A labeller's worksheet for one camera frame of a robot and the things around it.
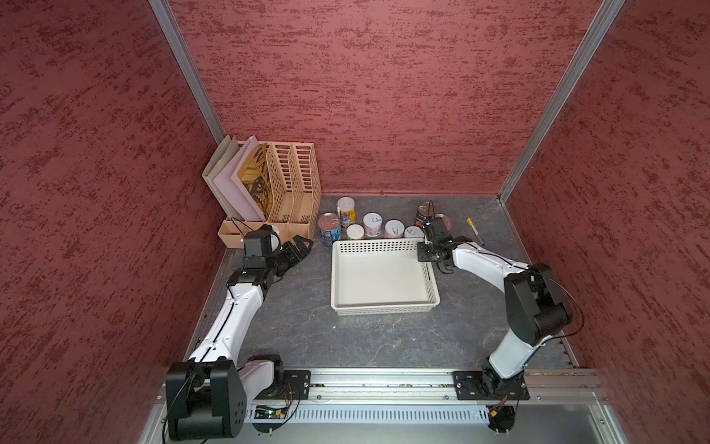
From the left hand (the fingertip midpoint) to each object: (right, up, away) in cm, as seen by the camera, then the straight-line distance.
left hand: (304, 253), depth 84 cm
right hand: (+40, -2, +12) cm, 42 cm away
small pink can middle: (+30, +7, +19) cm, 37 cm away
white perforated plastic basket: (+25, -10, +11) cm, 29 cm away
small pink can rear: (+22, +10, +21) cm, 32 cm away
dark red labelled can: (+42, +14, +18) cm, 48 cm away
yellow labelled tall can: (+12, +15, +17) cm, 25 cm away
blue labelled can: (+6, +8, +14) cm, 17 cm away
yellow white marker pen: (+63, +9, +28) cm, 70 cm away
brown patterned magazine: (-21, +26, +14) cm, 36 cm away
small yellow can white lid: (+15, +6, +17) cm, 24 cm away
